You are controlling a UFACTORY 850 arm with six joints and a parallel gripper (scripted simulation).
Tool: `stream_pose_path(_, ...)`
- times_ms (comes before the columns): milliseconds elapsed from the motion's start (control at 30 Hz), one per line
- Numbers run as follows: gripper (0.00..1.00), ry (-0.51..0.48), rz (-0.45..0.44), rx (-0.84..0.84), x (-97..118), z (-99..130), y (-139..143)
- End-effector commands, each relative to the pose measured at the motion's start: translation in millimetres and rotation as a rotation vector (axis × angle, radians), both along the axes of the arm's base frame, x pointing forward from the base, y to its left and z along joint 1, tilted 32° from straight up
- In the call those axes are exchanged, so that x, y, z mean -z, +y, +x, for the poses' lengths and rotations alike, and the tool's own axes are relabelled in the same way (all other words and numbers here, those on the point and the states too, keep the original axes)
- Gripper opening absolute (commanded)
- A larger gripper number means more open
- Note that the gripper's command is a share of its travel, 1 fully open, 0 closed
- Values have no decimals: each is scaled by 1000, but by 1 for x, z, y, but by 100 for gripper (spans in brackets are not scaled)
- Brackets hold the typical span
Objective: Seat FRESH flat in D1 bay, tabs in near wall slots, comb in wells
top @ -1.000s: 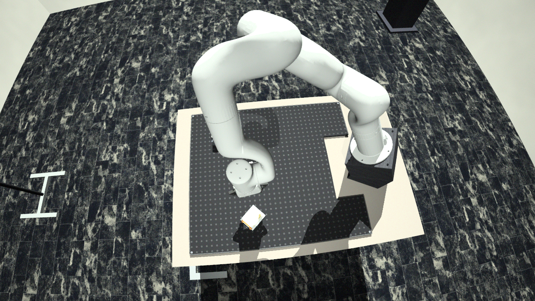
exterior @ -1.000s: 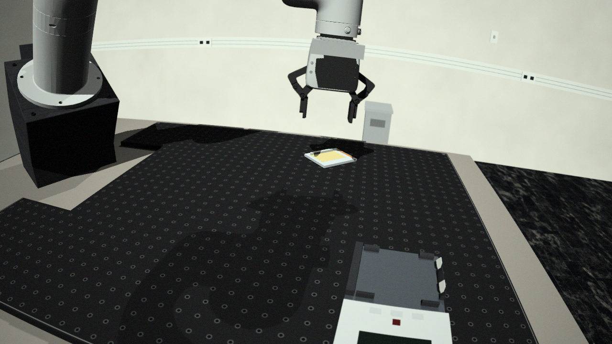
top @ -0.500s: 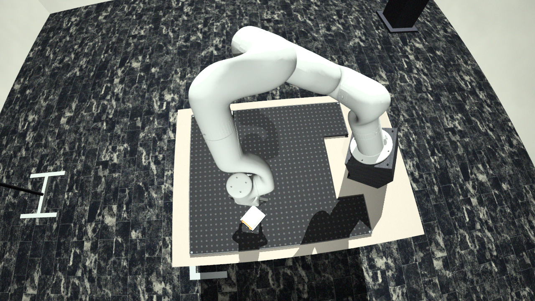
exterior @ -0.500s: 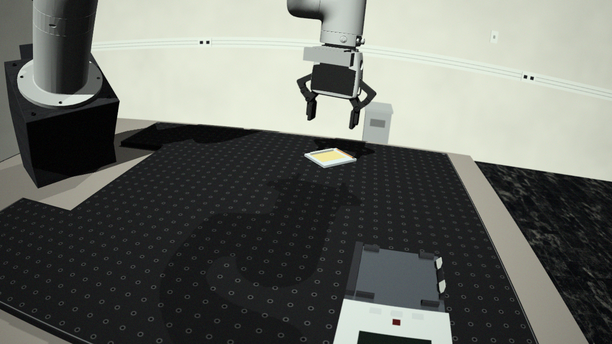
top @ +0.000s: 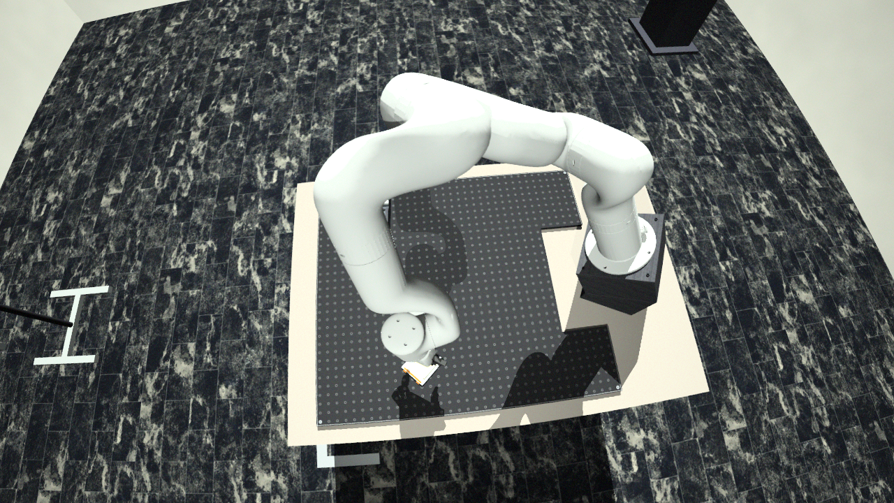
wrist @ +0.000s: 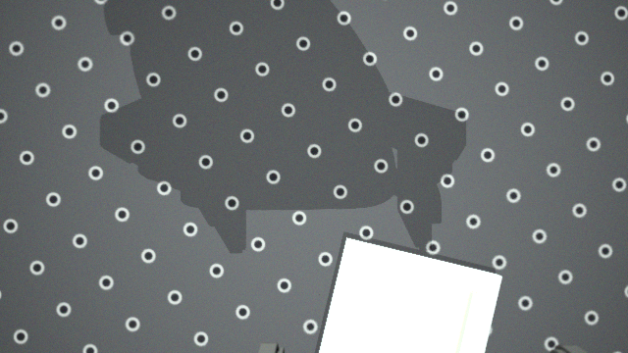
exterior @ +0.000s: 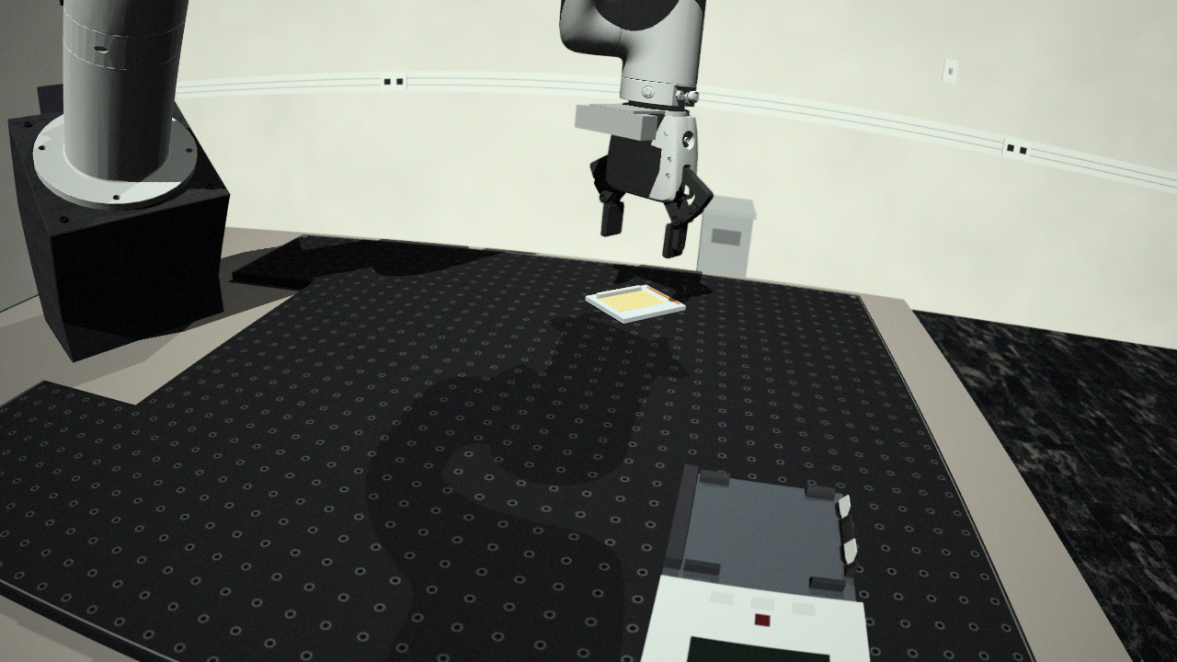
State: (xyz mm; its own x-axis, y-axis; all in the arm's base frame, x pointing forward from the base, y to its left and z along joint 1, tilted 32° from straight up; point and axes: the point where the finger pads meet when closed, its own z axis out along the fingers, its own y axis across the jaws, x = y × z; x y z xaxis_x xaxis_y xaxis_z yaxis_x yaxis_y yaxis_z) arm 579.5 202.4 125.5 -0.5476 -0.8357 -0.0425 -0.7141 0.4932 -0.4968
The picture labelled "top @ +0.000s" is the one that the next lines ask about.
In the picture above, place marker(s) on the white cassette with yellow panel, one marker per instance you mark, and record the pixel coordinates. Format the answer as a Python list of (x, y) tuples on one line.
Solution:
[(417, 371)]

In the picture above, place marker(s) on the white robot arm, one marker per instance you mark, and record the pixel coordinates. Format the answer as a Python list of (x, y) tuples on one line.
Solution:
[(439, 132)]

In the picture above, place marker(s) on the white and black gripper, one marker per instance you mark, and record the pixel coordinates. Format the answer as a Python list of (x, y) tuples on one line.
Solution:
[(432, 359)]

